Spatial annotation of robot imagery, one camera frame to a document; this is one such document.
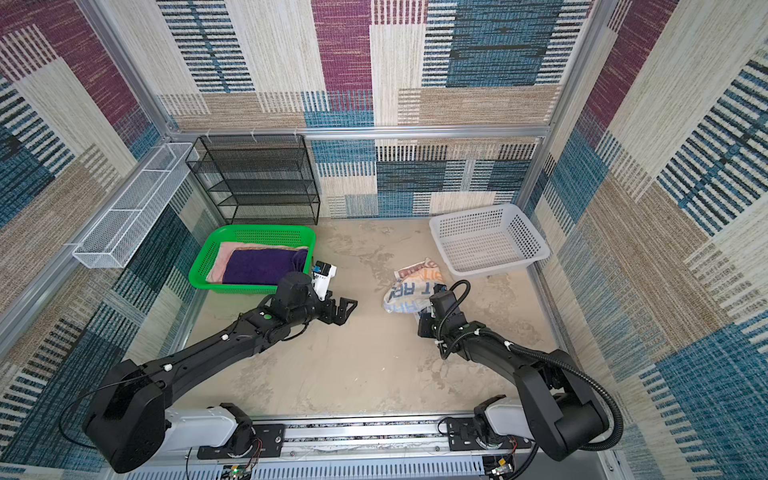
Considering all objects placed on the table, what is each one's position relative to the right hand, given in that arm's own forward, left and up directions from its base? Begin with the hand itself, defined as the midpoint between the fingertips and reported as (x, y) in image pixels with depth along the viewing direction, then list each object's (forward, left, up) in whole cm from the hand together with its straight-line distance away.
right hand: (424, 326), depth 90 cm
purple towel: (+21, +51, +4) cm, 56 cm away
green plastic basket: (+34, +40, +4) cm, 53 cm away
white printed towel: (+11, +3, +4) cm, 12 cm away
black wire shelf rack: (+50, +55, +17) cm, 77 cm away
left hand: (+4, +22, +13) cm, 26 cm away
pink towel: (+28, +66, +4) cm, 72 cm away
